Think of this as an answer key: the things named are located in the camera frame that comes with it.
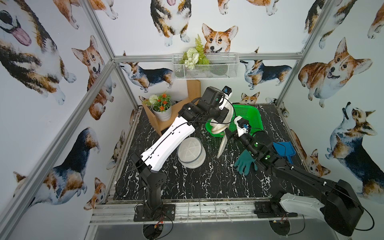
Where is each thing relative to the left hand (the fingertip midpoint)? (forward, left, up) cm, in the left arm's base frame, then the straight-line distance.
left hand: (222, 105), depth 71 cm
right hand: (-3, -6, -4) cm, 8 cm away
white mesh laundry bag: (-11, +2, -4) cm, 12 cm away
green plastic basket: (+22, -28, -34) cm, 49 cm away
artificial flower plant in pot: (+15, +35, -16) cm, 41 cm away
